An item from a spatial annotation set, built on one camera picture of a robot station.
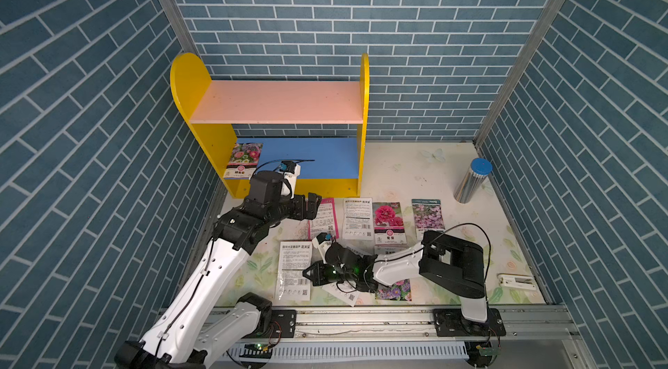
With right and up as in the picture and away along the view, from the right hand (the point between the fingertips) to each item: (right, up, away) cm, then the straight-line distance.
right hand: (302, 278), depth 78 cm
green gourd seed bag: (+13, -1, -6) cm, 14 cm away
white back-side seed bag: (-3, +5, +4) cm, 7 cm away
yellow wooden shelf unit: (+8, +34, +9) cm, 36 cm away
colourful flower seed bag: (+30, -4, +2) cm, 31 cm away
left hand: (+4, +26, -6) cm, 27 cm away
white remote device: (+67, -2, +2) cm, 67 cm away
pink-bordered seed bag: (+6, +14, +16) cm, 22 cm away
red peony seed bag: (+29, +12, +15) cm, 35 cm away
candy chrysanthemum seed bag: (-25, +36, +18) cm, 48 cm away
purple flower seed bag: (+44, +16, +18) cm, 50 cm away
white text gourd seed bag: (+18, +15, +18) cm, 29 cm away
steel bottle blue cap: (+57, +30, +11) cm, 65 cm away
